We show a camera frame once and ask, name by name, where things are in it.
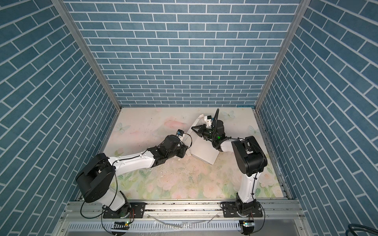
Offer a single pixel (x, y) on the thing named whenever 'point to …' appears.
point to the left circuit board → (121, 225)
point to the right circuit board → (248, 226)
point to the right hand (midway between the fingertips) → (190, 127)
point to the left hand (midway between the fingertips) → (186, 146)
